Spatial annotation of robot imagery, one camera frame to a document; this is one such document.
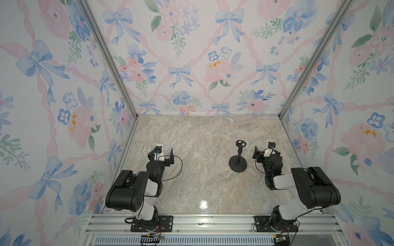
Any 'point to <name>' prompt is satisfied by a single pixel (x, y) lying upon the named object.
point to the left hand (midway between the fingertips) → (165, 148)
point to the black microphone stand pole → (240, 143)
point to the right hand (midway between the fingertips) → (266, 147)
